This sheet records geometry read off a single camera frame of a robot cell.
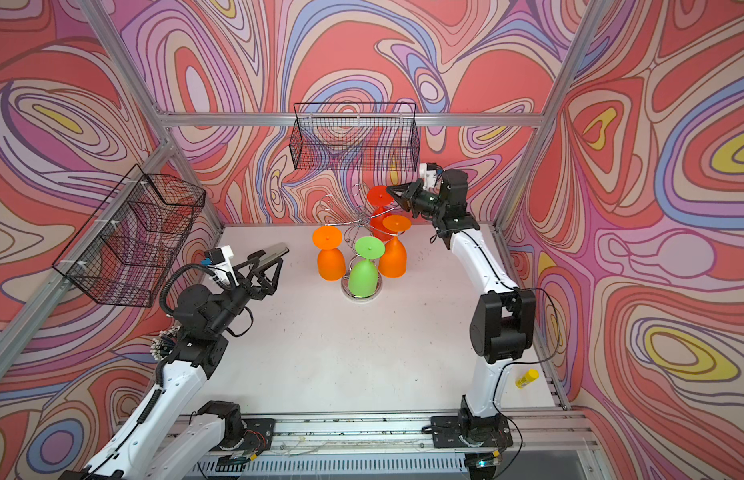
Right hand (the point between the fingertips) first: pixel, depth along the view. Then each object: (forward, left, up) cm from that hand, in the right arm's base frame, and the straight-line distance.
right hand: (387, 193), depth 79 cm
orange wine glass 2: (-13, +16, -12) cm, 24 cm away
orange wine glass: (-13, -1, -11) cm, 17 cm away
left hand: (-18, +29, -5) cm, 34 cm away
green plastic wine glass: (-17, +7, -13) cm, 23 cm away
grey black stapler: (+7, +42, -32) cm, 53 cm away
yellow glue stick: (-40, -35, -28) cm, 60 cm away
